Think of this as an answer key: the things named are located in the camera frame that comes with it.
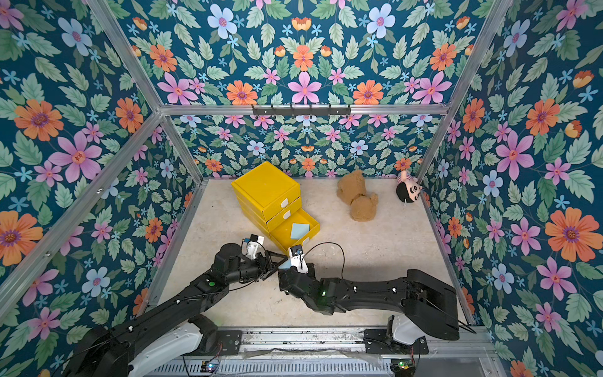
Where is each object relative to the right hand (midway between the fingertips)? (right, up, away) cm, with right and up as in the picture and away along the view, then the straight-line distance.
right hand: (288, 270), depth 79 cm
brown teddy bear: (+25, +29, +25) cm, 46 cm away
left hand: (0, +4, -3) cm, 5 cm away
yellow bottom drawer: (-5, +9, +17) cm, 20 cm away
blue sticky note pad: (+2, +11, +20) cm, 23 cm away
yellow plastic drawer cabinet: (-7, +24, +5) cm, 25 cm away
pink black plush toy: (+51, +29, +25) cm, 64 cm away
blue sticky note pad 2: (0, +2, -2) cm, 3 cm away
